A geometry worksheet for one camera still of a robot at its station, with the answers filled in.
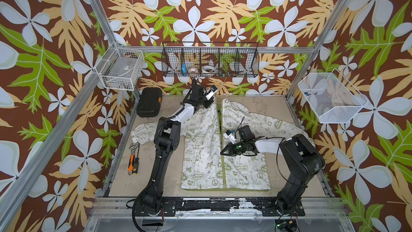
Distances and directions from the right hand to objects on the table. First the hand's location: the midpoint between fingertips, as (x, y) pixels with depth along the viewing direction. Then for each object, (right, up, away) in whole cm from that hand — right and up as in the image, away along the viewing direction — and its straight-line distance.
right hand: (220, 152), depth 90 cm
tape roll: (-16, +49, +6) cm, 52 cm away
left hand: (-4, +36, +14) cm, 39 cm away
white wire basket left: (-55, +48, -4) cm, 73 cm away
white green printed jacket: (-10, +12, +12) cm, 20 cm away
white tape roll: (-7, +50, +8) cm, 51 cm away
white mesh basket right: (+57, +30, -9) cm, 65 cm away
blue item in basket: (-21, +48, 0) cm, 52 cm away
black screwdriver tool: (-47, -6, -4) cm, 47 cm away
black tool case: (-49, +30, +22) cm, 62 cm away
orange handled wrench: (-52, +2, +3) cm, 52 cm away
